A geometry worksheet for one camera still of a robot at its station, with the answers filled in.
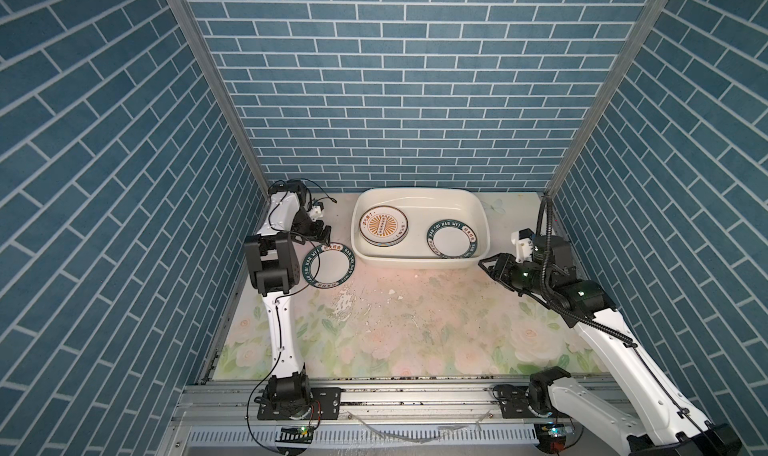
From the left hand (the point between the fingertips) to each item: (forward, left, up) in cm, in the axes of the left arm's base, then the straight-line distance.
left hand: (315, 239), depth 101 cm
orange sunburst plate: (+13, -23, -2) cm, 27 cm away
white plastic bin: (+15, -38, -1) cm, 41 cm away
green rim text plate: (-8, -5, -4) cm, 10 cm away
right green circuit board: (-56, -65, -6) cm, 85 cm away
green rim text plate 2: (+2, -48, -2) cm, 48 cm away
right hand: (-21, -48, +19) cm, 56 cm away
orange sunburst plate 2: (+3, -23, -2) cm, 23 cm away
